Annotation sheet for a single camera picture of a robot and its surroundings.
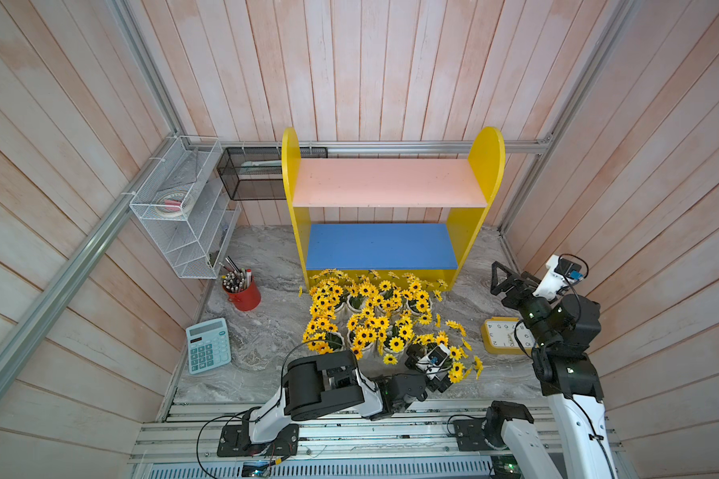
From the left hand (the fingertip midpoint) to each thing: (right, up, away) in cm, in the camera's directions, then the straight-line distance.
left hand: (441, 354), depth 81 cm
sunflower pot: (+2, +4, -7) cm, 9 cm away
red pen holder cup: (-58, +17, +6) cm, 61 cm away
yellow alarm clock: (+22, +3, +7) cm, 24 cm away
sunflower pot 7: (-14, +15, +4) cm, 21 cm away
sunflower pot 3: (-33, +7, -6) cm, 34 cm away
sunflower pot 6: (-23, +16, +4) cm, 29 cm away
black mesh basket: (-54, +53, +7) cm, 76 cm away
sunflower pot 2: (-13, +5, -4) cm, 14 cm away
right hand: (+11, +25, -14) cm, 31 cm away
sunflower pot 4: (-21, +8, -5) cm, 23 cm away
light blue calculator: (-68, 0, +6) cm, 69 cm away
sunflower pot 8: (-5, +14, +3) cm, 15 cm away
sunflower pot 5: (-32, +17, +4) cm, 36 cm away
